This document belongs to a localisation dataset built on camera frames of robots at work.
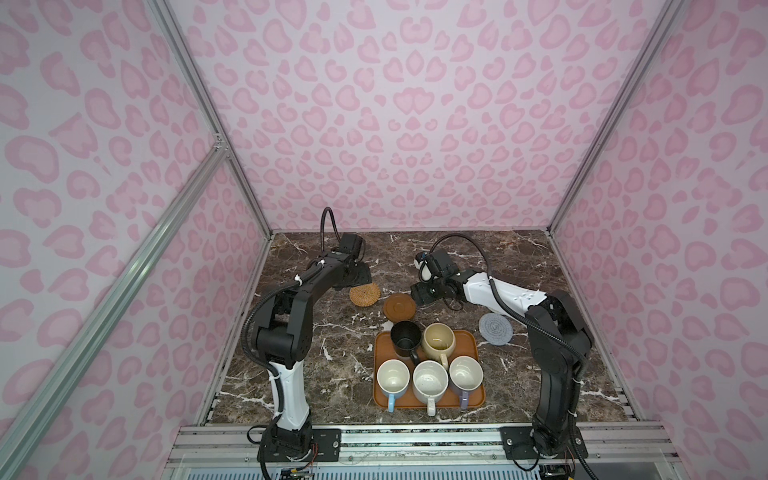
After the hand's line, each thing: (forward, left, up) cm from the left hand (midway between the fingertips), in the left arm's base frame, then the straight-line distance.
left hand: (359, 273), depth 98 cm
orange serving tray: (-24, -8, -7) cm, 26 cm away
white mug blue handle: (-31, -11, -6) cm, 34 cm away
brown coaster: (-9, -13, -7) cm, 17 cm away
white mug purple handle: (-31, -31, -7) cm, 44 cm away
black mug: (-22, -14, -2) cm, 26 cm away
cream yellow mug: (-22, -24, -5) cm, 33 cm away
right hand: (-6, -20, 0) cm, 21 cm away
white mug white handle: (-33, -21, -5) cm, 39 cm away
